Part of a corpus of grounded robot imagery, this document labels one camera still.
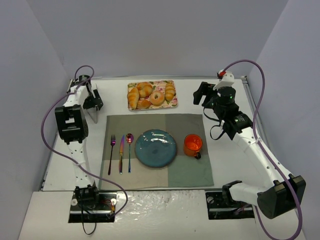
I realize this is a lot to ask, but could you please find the long croissant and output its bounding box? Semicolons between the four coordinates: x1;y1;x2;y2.
127;87;140;110

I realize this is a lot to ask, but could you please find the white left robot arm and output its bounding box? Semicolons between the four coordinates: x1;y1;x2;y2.
54;75;104;205

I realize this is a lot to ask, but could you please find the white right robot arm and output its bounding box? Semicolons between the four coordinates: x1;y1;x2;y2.
193;81;306;219

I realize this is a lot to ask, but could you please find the striped bread roll right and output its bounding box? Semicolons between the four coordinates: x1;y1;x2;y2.
165;83;176;102

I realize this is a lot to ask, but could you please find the iridescent fork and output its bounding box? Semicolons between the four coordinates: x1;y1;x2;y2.
107;134;116;175

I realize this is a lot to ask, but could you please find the sugared bagel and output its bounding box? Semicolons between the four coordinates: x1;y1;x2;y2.
149;91;165;106

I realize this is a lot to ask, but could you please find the round sesame bun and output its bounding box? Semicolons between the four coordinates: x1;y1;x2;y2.
136;99;152;110

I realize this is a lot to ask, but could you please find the floral rectangular tray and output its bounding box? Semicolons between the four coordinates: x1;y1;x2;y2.
127;80;178;111

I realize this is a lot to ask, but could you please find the iridescent knife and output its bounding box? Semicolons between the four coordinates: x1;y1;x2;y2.
118;135;125;174

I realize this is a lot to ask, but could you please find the iridescent spoon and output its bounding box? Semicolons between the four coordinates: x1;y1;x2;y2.
126;133;134;174

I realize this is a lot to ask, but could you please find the orange mug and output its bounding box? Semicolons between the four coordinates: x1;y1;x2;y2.
183;134;203;160

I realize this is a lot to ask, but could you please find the curved striped croissant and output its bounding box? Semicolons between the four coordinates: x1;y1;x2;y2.
136;82;153;98

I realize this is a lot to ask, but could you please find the blue ceramic plate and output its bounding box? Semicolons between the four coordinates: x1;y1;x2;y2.
134;129;178;169

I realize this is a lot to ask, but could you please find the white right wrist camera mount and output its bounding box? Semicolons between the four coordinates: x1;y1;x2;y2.
213;70;235;91

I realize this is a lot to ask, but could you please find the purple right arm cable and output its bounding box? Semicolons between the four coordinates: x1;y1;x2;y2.
221;58;303;239

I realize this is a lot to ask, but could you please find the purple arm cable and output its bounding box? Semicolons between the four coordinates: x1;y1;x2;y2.
40;64;129;217
221;58;303;239

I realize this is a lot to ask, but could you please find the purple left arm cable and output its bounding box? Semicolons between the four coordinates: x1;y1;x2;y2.
40;64;129;217

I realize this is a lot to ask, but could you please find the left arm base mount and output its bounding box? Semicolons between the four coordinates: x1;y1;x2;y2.
68;186;117;223

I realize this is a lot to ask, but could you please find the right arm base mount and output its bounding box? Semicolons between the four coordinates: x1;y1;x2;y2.
204;188;255;220

